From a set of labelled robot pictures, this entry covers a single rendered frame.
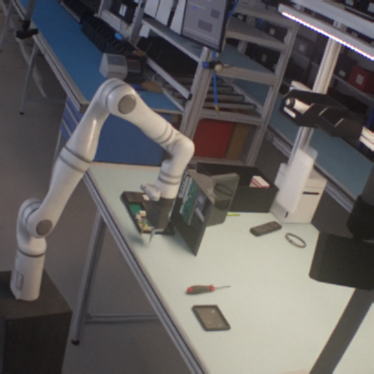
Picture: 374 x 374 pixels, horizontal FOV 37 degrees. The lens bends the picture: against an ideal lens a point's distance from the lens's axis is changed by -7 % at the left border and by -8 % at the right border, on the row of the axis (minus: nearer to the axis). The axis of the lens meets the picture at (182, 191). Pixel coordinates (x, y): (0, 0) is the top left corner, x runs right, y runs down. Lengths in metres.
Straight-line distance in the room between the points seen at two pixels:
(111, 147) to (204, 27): 0.98
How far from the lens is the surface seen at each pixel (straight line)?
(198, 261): 2.01
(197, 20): 3.22
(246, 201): 2.42
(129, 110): 1.63
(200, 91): 3.60
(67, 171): 1.65
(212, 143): 3.93
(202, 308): 1.78
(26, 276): 1.81
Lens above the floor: 2.01
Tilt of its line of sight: 24 degrees down
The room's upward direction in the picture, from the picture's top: 17 degrees clockwise
